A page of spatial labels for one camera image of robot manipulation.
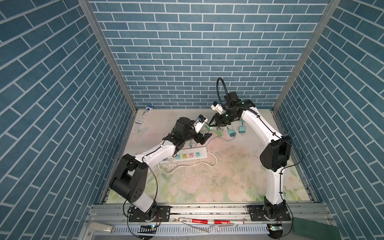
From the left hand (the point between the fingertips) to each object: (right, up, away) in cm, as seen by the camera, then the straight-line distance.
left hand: (206, 128), depth 85 cm
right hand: (+2, +3, +1) cm, 4 cm away
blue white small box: (-48, +9, +31) cm, 58 cm away
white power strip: (-11, -16, +7) cm, 21 cm away
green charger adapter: (+2, 0, -2) cm, 3 cm away
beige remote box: (-48, -45, -17) cm, 68 cm away
